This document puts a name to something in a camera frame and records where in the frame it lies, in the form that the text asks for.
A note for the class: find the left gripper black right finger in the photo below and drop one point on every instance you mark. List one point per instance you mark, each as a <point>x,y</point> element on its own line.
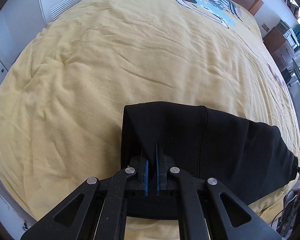
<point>204,208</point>

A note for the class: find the yellow dinosaur print bedspread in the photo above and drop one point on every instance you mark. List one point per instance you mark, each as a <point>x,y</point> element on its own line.
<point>62,101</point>

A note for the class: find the black pants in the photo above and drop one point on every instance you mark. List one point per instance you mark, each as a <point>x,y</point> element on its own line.
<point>249,158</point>

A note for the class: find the white printer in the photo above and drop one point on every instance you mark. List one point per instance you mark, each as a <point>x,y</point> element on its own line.
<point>288,34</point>

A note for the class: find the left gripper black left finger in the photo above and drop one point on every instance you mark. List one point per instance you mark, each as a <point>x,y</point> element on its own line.
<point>97,209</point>

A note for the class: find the brown wooden dresser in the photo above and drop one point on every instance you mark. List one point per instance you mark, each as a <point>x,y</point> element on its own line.
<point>279,48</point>

